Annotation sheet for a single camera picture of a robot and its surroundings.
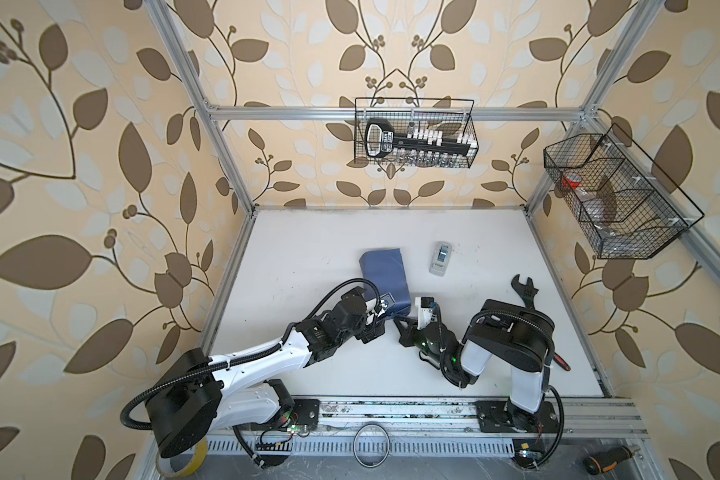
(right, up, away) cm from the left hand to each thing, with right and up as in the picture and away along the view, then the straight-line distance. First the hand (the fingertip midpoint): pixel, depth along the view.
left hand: (375, 301), depth 82 cm
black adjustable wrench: (+50, 0, +14) cm, 52 cm away
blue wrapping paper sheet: (+4, +8, +15) cm, 17 cm away
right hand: (+6, -8, +7) cm, 12 cm away
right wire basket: (+63, +26, -6) cm, 69 cm away
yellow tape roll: (-40, -33, -16) cm, 54 cm away
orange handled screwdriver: (+52, -33, -15) cm, 63 cm away
